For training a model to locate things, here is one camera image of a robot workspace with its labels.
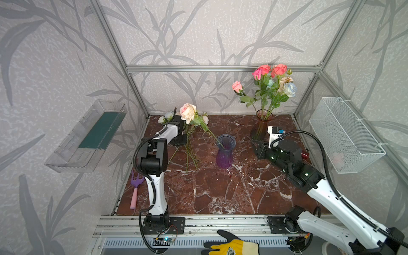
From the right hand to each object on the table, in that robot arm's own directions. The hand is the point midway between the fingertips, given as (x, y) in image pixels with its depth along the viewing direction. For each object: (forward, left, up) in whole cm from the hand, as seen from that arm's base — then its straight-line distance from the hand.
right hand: (254, 136), depth 72 cm
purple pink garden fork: (-11, +62, -28) cm, 69 cm away
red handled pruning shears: (+5, -37, -28) cm, 46 cm away
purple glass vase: (+4, +12, -27) cm, 30 cm away
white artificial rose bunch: (+25, +35, -26) cm, 50 cm away
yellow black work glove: (-39, +10, -25) cm, 48 cm away
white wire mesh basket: (-7, -36, +5) cm, 37 cm away
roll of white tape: (-40, -29, -27) cm, 56 cm away
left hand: (+18, +39, -26) cm, 50 cm away
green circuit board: (-37, +40, -28) cm, 61 cm away
